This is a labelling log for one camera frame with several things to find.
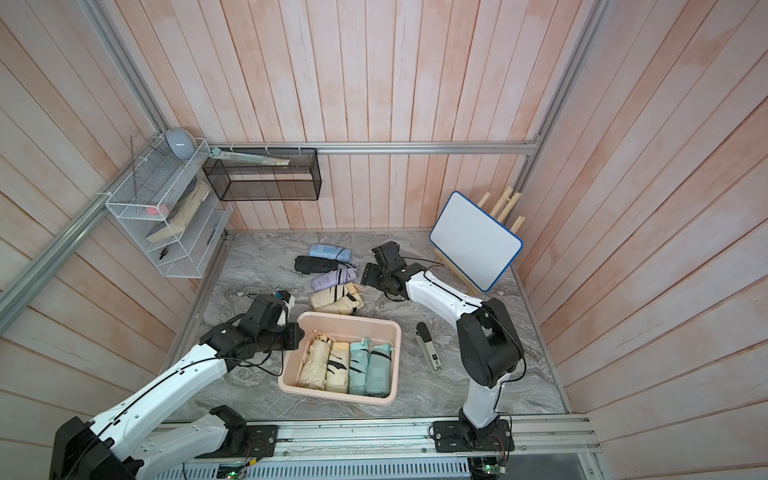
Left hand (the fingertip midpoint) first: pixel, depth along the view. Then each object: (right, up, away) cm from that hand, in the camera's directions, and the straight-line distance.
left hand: (301, 338), depth 80 cm
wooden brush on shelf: (-32, +34, 0) cm, 47 cm away
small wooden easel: (+57, +35, +6) cm, 67 cm away
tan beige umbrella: (+12, +7, +13) cm, 19 cm away
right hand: (+19, +16, +12) cm, 28 cm away
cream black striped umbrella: (+10, -10, 0) cm, 14 cm away
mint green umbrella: (+16, -6, +5) cm, 18 cm away
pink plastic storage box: (+10, 0, +12) cm, 15 cm away
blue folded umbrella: (+3, +25, +30) cm, 39 cm away
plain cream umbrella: (+4, -8, 0) cm, 9 cm away
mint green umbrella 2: (+21, -10, -2) cm, 23 cm away
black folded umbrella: (-3, +20, +27) cm, 33 cm away
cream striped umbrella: (+4, +9, +17) cm, 20 cm away
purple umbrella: (+7, +15, +21) cm, 27 cm away
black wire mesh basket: (-20, +53, +26) cm, 62 cm away
